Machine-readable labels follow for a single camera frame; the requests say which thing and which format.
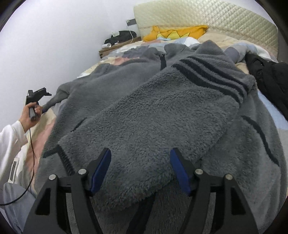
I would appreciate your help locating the white roll on nightstand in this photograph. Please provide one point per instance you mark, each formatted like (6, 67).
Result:
(107, 45)

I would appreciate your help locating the person's grey trousers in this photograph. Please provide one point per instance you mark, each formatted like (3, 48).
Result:
(17, 212)

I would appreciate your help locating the wall socket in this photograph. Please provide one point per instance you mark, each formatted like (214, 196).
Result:
(130, 22)

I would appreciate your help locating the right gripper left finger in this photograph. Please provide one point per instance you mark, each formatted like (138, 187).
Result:
(49, 212)

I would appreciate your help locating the brown cardboard nightstand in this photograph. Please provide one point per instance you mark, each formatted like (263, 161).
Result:
(104, 52)

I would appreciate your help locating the white charger on bag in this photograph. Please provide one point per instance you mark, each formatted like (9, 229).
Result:
(115, 34)

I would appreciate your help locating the patchwork quilt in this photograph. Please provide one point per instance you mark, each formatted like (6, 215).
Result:
(22, 167)

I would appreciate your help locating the black jacket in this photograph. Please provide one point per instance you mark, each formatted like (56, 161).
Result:
(271, 78)

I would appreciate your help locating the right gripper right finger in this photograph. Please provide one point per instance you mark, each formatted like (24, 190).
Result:
(232, 213)

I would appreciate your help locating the grey fleece jacket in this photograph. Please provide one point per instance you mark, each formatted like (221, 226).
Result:
(193, 99)

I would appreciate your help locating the cream quilted headboard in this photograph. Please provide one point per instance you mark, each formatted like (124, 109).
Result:
(221, 17)

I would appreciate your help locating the yellow pillow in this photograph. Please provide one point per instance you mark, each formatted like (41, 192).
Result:
(193, 32)

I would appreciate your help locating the black bag on nightstand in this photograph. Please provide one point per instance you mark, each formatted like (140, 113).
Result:
(121, 37)

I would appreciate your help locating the white sleeve left forearm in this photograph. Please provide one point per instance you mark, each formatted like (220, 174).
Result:
(12, 139)

